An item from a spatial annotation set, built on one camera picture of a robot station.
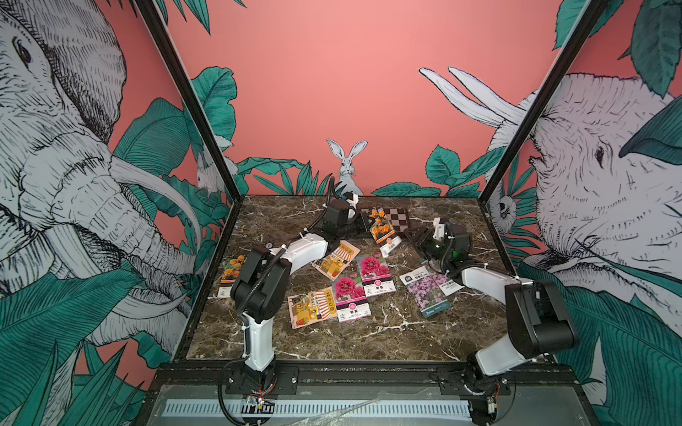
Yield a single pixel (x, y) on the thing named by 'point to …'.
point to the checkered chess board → (397, 216)
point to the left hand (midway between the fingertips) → (379, 215)
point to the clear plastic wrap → (337, 417)
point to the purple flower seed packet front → (425, 293)
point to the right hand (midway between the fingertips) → (405, 230)
